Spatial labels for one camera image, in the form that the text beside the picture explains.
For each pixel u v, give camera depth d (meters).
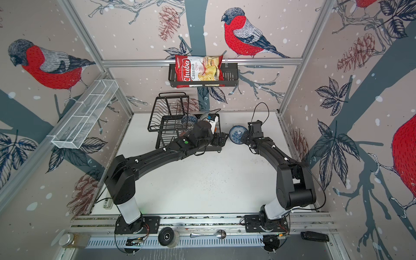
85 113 0.78
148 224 0.73
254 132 0.71
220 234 0.72
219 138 0.73
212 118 0.71
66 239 0.61
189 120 1.13
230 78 0.95
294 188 0.44
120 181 0.45
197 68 0.88
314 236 0.69
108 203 0.78
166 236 0.61
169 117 1.10
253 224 0.73
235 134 0.95
